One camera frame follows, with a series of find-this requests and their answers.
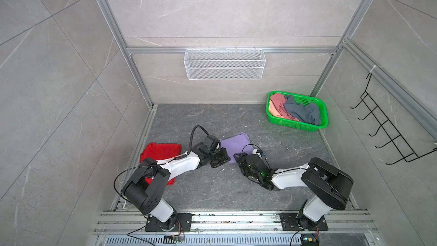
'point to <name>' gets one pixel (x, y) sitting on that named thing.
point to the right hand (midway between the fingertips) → (233, 157)
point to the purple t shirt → (235, 144)
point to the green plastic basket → (302, 99)
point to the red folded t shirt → (159, 151)
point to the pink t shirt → (276, 107)
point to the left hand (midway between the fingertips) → (232, 155)
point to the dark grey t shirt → (309, 113)
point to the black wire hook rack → (395, 136)
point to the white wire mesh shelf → (225, 64)
